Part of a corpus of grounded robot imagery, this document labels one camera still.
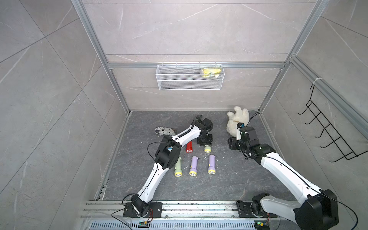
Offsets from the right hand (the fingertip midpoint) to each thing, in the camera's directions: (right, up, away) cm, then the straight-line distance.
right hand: (232, 139), depth 83 cm
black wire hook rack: (+41, -2, -23) cm, 47 cm away
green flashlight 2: (-32, -19, +1) cm, 38 cm away
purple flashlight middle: (-23, -18, +1) cm, 30 cm away
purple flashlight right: (-12, -18, +2) cm, 22 cm away
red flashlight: (-25, -7, +12) cm, 29 cm away
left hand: (-10, -4, +14) cm, 17 cm away
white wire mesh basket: (-25, +43, +17) cm, 53 cm away
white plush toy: (+11, +15, +18) cm, 26 cm away
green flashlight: (-13, -7, +10) cm, 18 cm away
